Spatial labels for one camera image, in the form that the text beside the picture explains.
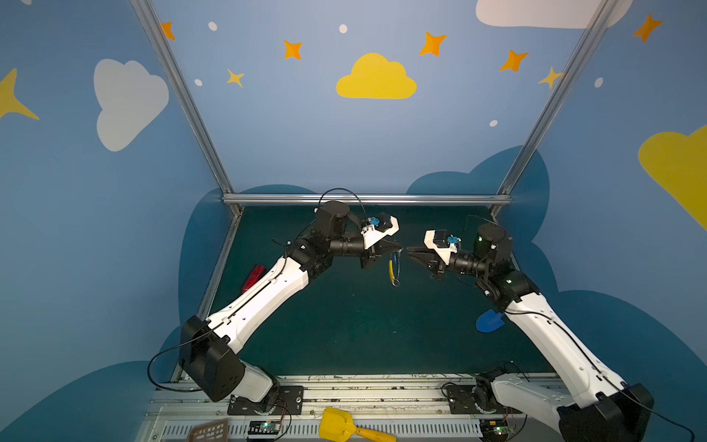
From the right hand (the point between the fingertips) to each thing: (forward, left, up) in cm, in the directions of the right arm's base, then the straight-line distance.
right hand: (411, 245), depth 68 cm
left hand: (-1, +3, +2) cm, 4 cm away
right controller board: (-35, -24, -33) cm, 54 cm away
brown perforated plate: (-39, +49, -32) cm, 70 cm away
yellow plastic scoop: (-36, +17, -32) cm, 51 cm away
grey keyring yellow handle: (0, +3, -10) cm, 11 cm away
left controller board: (-38, +37, -33) cm, 62 cm away
